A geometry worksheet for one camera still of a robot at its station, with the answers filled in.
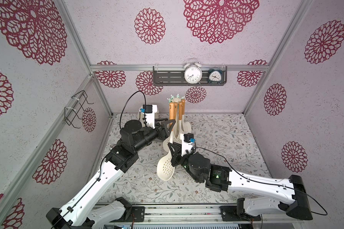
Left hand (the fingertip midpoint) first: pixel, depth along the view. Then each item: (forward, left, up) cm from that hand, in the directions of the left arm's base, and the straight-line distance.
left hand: (170, 121), depth 62 cm
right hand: (-7, +1, -7) cm, 10 cm away
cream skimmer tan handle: (-16, +3, -16) cm, 23 cm away
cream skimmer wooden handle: (+20, -10, -30) cm, 37 cm away
